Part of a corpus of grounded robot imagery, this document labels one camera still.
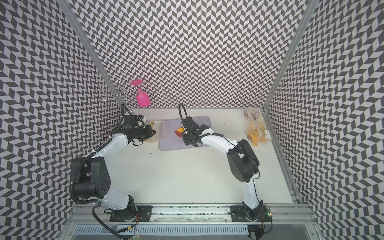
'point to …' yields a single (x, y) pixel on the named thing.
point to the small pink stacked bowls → (251, 113)
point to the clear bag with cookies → (159, 128)
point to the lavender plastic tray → (172, 141)
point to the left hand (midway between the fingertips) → (156, 132)
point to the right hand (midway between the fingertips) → (189, 139)
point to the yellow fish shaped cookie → (181, 129)
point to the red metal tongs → (180, 134)
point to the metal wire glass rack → (118, 92)
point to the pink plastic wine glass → (142, 98)
